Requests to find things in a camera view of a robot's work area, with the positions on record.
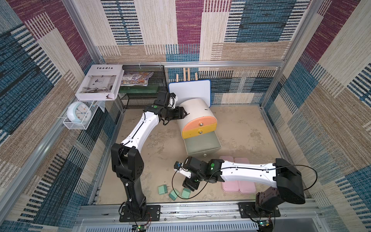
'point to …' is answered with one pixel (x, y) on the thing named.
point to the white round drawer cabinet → (196, 108)
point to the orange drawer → (199, 122)
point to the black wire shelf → (138, 97)
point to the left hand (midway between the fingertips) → (181, 114)
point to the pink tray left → (229, 186)
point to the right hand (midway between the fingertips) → (185, 178)
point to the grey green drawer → (203, 146)
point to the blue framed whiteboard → (200, 89)
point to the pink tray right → (245, 187)
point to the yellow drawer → (199, 130)
